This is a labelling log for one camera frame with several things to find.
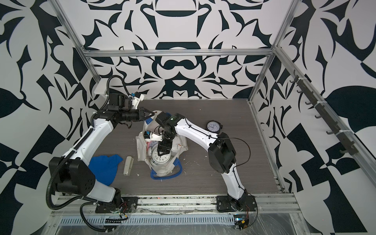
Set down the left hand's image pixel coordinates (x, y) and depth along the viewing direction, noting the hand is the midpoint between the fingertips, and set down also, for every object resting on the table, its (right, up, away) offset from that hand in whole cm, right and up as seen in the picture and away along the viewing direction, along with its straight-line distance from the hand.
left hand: (152, 111), depth 79 cm
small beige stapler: (-15, -31, +5) cm, 34 cm away
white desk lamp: (-37, +16, +17) cm, 44 cm away
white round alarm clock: (+5, -27, +3) cm, 27 cm away
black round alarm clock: (+37, -10, +22) cm, 44 cm away
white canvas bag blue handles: (+11, -29, -6) cm, 31 cm away
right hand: (+4, -19, +3) cm, 19 cm away
